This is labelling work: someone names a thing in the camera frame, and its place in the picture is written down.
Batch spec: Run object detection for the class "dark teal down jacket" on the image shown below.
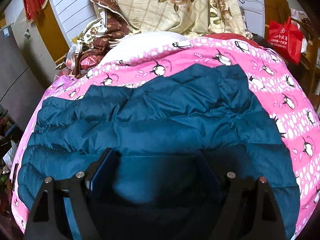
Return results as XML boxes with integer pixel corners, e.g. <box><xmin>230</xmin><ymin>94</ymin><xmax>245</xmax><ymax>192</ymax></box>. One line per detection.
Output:
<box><xmin>17</xmin><ymin>64</ymin><xmax>299</xmax><ymax>239</ymax></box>

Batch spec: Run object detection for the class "pink penguin bedspread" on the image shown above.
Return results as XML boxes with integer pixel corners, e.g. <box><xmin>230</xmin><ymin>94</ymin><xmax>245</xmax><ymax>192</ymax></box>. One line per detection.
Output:
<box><xmin>11</xmin><ymin>37</ymin><xmax>319</xmax><ymax>239</ymax></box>

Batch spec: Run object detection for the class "grey refrigerator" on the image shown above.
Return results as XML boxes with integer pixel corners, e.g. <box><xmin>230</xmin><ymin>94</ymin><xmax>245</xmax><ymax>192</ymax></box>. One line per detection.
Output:
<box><xmin>1</xmin><ymin>15</ymin><xmax>54</xmax><ymax>130</ymax></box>

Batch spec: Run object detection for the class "wooden shelf rack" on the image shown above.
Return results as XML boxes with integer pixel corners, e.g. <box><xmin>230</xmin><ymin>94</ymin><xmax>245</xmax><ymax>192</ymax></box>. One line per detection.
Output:
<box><xmin>291</xmin><ymin>18</ymin><xmax>319</xmax><ymax>99</ymax></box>

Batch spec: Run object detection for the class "red shopping bag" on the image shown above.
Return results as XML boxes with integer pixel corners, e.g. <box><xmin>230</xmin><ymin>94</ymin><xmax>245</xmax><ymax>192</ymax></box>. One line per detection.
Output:
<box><xmin>267</xmin><ymin>17</ymin><xmax>304</xmax><ymax>65</ymax></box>

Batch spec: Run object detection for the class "white pillow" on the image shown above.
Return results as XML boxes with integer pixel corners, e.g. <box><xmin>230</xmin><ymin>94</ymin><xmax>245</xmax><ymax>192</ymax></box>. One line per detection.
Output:
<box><xmin>100</xmin><ymin>31</ymin><xmax>189</xmax><ymax>65</ymax></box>

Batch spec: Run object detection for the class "cream floral quilt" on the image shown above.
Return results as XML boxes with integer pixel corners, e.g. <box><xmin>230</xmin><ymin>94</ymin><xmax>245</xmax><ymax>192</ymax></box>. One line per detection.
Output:
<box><xmin>115</xmin><ymin>0</ymin><xmax>252</xmax><ymax>38</ymax></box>

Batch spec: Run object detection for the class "brown patterned blanket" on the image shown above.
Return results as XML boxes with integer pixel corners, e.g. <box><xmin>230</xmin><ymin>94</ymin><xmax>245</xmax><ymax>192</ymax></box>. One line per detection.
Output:
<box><xmin>56</xmin><ymin>0</ymin><xmax>131</xmax><ymax>78</ymax></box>

